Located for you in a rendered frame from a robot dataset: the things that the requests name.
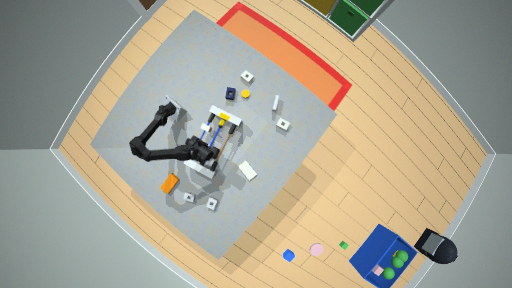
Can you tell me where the orange rectangular block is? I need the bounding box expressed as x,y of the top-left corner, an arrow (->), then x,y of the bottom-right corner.
161,173 -> 179,194

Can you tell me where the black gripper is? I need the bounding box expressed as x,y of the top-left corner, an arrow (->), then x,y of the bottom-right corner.
191,135 -> 220,160

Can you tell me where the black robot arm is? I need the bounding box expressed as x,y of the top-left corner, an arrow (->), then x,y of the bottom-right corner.
129,102 -> 214,162

